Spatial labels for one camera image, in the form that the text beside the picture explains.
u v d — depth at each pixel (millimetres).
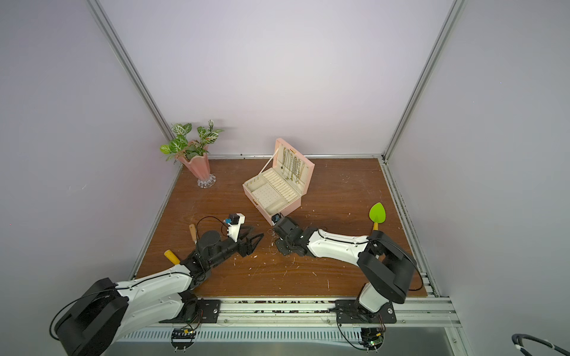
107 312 418
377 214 975
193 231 913
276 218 772
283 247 758
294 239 644
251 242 732
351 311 731
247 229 806
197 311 692
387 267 434
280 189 984
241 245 711
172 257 846
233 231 721
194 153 948
